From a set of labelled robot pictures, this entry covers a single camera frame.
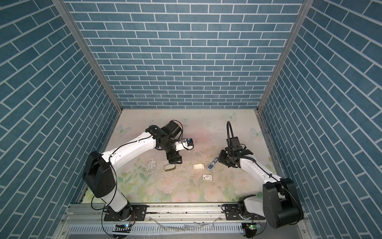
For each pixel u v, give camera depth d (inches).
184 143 28.5
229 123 30.4
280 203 16.3
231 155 26.2
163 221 28.4
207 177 33.3
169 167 34.1
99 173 17.0
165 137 23.9
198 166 35.2
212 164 35.2
